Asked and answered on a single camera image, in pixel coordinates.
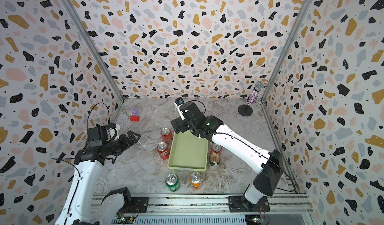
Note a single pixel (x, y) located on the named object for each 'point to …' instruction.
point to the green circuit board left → (126, 220)
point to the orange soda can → (195, 179)
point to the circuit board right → (253, 219)
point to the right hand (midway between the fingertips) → (180, 117)
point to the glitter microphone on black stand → (246, 110)
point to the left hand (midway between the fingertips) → (135, 139)
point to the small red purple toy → (134, 117)
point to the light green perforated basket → (187, 152)
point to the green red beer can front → (213, 159)
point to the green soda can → (172, 181)
